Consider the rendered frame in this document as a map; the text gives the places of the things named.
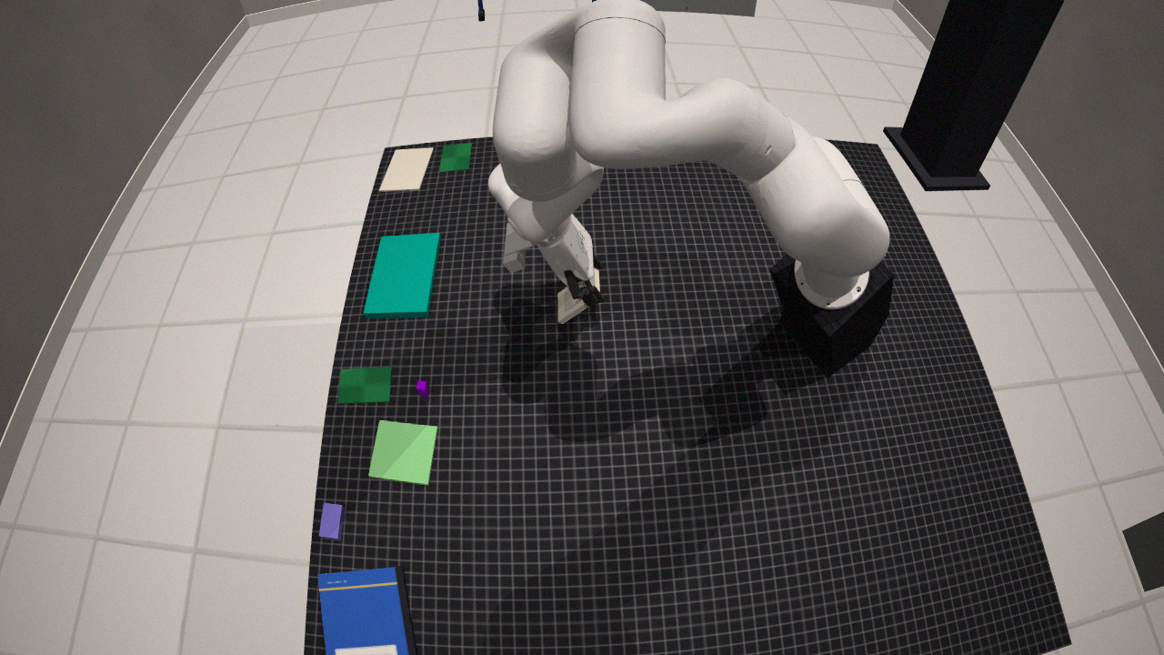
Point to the blue notebook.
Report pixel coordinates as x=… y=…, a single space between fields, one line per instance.
x=366 y=612

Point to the teal flat rectangular slab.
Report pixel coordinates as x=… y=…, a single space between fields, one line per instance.
x=403 y=276

